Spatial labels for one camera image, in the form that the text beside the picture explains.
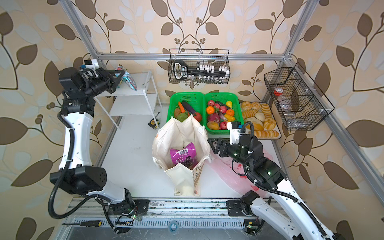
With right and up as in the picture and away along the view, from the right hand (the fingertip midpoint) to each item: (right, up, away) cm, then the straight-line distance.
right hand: (214, 141), depth 64 cm
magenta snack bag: (-13, -9, +10) cm, 18 cm away
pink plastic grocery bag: (+8, -18, +20) cm, 28 cm away
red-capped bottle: (+38, +24, +17) cm, 48 cm away
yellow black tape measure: (-40, +6, +41) cm, 57 cm away
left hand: (-37, +30, -3) cm, 48 cm away
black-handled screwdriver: (-58, -39, +4) cm, 70 cm away
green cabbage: (-18, +11, +36) cm, 42 cm away
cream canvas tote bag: (-20, 0, +25) cm, 32 cm away
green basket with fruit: (+10, +18, +47) cm, 52 cm away
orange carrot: (-20, +19, +51) cm, 57 cm away
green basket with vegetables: (-19, +21, +51) cm, 59 cm away
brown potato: (-22, +15, +45) cm, 52 cm away
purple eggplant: (-14, +19, +51) cm, 57 cm away
